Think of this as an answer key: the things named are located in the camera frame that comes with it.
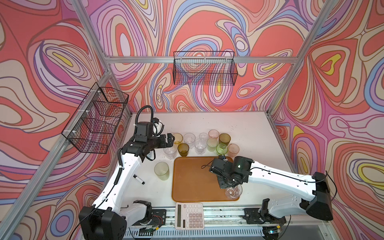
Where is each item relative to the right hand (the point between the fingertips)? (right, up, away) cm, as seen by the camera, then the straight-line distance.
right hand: (226, 185), depth 73 cm
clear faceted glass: (+6, -7, +7) cm, 12 cm away
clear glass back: (-19, +21, +27) cm, 39 cm away
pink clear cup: (-3, +24, +27) cm, 36 cm away
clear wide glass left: (-31, +12, +21) cm, 40 cm away
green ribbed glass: (+2, +15, +23) cm, 27 cm away
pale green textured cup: (-4, +18, +24) cm, 30 cm away
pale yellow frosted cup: (-35, +3, +13) cm, 38 cm away
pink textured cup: (+10, +14, +23) cm, 29 cm away
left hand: (-30, +23, +5) cm, 38 cm away
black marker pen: (-49, -2, +13) cm, 50 cm away
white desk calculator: (-19, -15, -1) cm, 24 cm away
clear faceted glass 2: (-12, +17, +25) cm, 32 cm away
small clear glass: (-10, +22, +29) cm, 37 cm away
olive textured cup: (-23, +15, +23) cm, 36 cm away
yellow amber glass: (-26, +21, +25) cm, 42 cm away
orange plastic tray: (-17, -2, +11) cm, 21 cm away
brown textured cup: (+4, +21, +23) cm, 32 cm away
